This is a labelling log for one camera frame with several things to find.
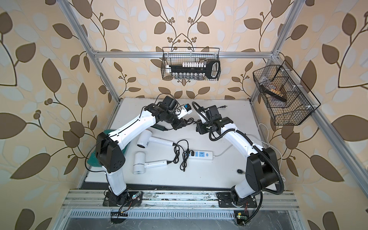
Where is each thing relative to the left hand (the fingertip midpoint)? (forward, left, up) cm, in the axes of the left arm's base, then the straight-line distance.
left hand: (183, 121), depth 83 cm
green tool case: (-17, +54, -17) cm, 59 cm away
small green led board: (-35, +23, -18) cm, 46 cm away
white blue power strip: (-13, -12, -17) cm, 24 cm away
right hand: (0, -11, -6) cm, 12 cm away
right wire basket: (+4, -56, +14) cm, 58 cm away
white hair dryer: (-20, +24, -16) cm, 36 cm away
